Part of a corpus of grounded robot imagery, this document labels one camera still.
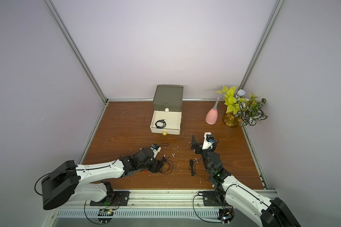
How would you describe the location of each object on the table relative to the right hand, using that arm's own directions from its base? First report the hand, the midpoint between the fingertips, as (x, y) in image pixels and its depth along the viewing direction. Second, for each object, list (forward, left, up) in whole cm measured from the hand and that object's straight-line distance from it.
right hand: (202, 134), depth 78 cm
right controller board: (-35, -11, -20) cm, 42 cm away
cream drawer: (+18, +18, -10) cm, 27 cm away
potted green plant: (+14, -24, +6) cm, 28 cm away
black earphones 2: (-10, +4, -18) cm, 21 cm away
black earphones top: (+13, +24, -10) cm, 29 cm away
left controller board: (-37, +51, -21) cm, 67 cm away
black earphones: (-12, +20, -18) cm, 29 cm away
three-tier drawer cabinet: (+22, +21, +2) cm, 31 cm away
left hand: (-12, +23, -15) cm, 30 cm away
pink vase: (+22, -11, -11) cm, 27 cm away
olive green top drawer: (+20, +21, 0) cm, 29 cm away
